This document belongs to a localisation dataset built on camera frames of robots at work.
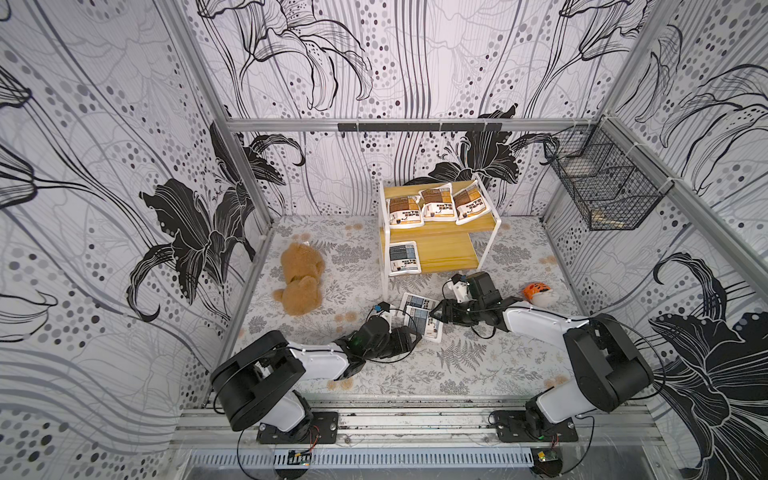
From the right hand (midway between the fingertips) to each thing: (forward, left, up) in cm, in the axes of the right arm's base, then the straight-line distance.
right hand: (440, 311), depth 90 cm
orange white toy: (+5, -31, +2) cm, 32 cm away
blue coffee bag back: (+5, +7, -2) cm, 9 cm away
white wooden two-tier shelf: (+8, +3, +29) cm, 31 cm away
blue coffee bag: (-2, +6, -1) cm, 6 cm away
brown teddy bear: (+11, +44, +7) cm, 45 cm away
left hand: (-10, +7, -1) cm, 13 cm away
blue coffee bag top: (+11, +11, +13) cm, 20 cm away
